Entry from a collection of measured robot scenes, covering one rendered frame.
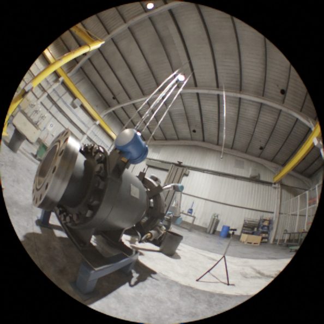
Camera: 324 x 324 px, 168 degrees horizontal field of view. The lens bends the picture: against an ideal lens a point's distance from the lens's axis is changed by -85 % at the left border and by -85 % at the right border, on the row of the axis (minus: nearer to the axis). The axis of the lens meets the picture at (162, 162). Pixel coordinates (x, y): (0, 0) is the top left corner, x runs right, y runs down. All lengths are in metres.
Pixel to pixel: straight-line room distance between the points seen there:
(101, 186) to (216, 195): 9.47
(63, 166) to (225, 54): 7.71
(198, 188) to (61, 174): 9.67
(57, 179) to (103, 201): 0.24
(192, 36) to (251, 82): 4.32
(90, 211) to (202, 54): 7.96
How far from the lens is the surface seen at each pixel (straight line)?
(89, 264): 0.69
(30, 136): 6.56
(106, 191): 0.55
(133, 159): 0.65
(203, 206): 9.46
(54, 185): 0.48
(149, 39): 8.73
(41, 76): 3.83
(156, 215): 1.16
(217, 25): 7.64
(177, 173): 2.56
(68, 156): 0.49
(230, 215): 9.67
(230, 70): 7.75
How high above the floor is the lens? 0.71
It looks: 22 degrees up
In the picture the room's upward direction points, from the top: 24 degrees clockwise
